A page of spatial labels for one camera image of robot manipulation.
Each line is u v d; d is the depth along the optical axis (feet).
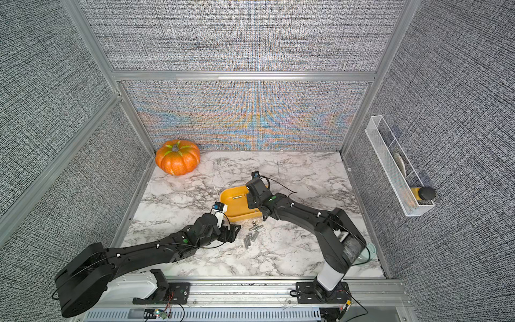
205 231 2.08
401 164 2.30
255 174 2.61
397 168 2.32
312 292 2.09
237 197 3.29
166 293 2.22
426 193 2.02
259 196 2.22
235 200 3.26
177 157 3.30
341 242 1.52
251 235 2.87
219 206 2.43
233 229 2.55
